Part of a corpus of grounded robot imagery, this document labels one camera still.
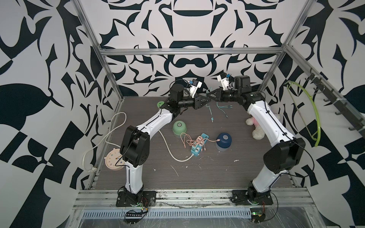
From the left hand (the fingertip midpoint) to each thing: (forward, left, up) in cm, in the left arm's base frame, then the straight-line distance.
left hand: (209, 96), depth 77 cm
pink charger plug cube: (-13, +4, -24) cm, 27 cm away
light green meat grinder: (-6, +17, -21) cm, 27 cm away
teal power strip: (-17, +6, -25) cm, 31 cm away
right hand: (+2, 0, +1) cm, 2 cm away
